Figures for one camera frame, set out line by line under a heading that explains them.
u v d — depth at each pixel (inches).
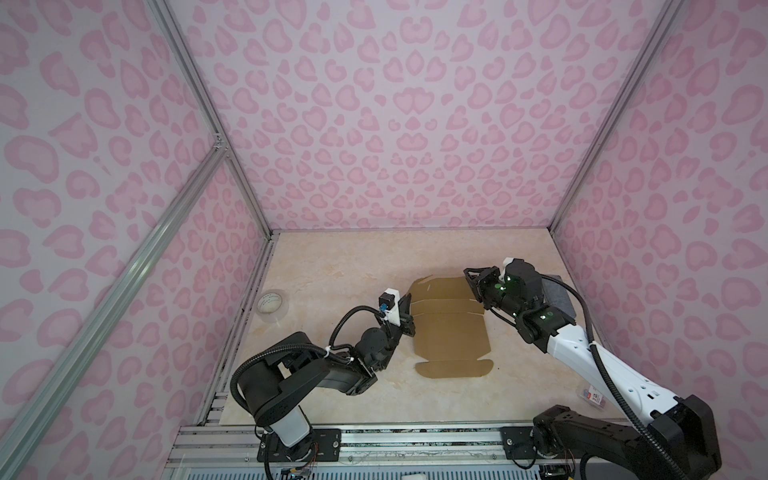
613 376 17.8
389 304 26.6
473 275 29.9
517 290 23.2
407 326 28.3
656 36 28.4
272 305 38.7
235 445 29.6
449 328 35.8
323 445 28.9
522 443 29.3
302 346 19.8
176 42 28.5
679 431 15.2
